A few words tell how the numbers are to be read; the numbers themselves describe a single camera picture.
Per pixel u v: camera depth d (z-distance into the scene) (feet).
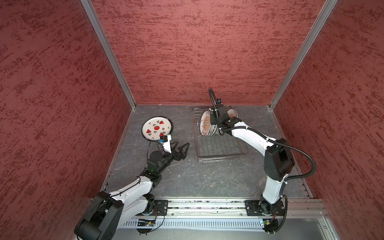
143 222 2.38
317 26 2.54
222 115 2.24
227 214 2.42
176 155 2.35
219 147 3.12
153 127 3.46
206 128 3.26
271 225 2.32
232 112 3.20
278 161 1.60
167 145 2.33
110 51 2.88
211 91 2.41
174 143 2.71
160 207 2.45
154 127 3.45
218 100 2.54
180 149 2.33
